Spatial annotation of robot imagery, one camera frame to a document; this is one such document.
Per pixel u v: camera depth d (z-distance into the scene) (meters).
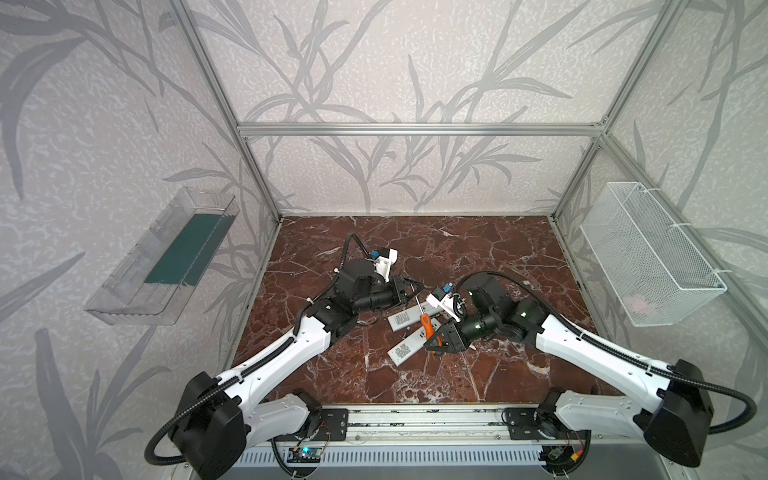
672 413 0.38
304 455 0.72
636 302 0.72
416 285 0.72
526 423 0.74
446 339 0.64
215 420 0.38
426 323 0.69
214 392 0.40
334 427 0.74
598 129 0.94
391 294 0.66
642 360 0.44
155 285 0.63
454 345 0.61
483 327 0.61
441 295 0.66
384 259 0.69
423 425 0.75
